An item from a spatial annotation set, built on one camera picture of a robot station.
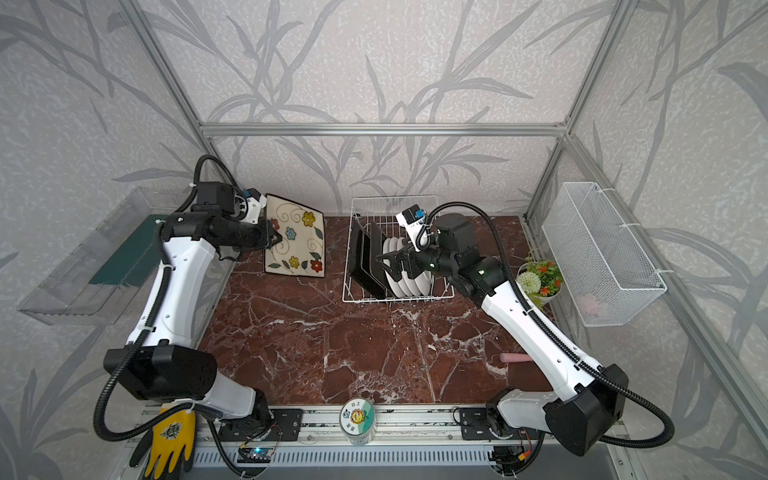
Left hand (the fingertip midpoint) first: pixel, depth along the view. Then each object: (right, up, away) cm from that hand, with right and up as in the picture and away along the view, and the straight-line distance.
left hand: (282, 225), depth 76 cm
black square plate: (+19, -9, +8) cm, 23 cm away
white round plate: (+33, -16, +11) cm, 38 cm away
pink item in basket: (+77, -19, -4) cm, 79 cm away
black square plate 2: (+24, -4, +12) cm, 27 cm away
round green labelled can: (+21, -45, -8) cm, 51 cm away
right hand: (+29, -4, -6) cm, 30 cm away
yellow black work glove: (-23, -53, -7) cm, 58 cm away
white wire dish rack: (+23, +9, +49) cm, 55 cm away
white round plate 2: (+32, -18, +10) cm, 38 cm away
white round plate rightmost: (+38, -17, +17) cm, 45 cm away
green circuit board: (-5, -56, -5) cm, 56 cm away
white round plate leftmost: (+28, -16, +9) cm, 34 cm away
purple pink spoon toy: (+62, -37, +7) cm, 73 cm away
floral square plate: (+3, -1, +8) cm, 8 cm away
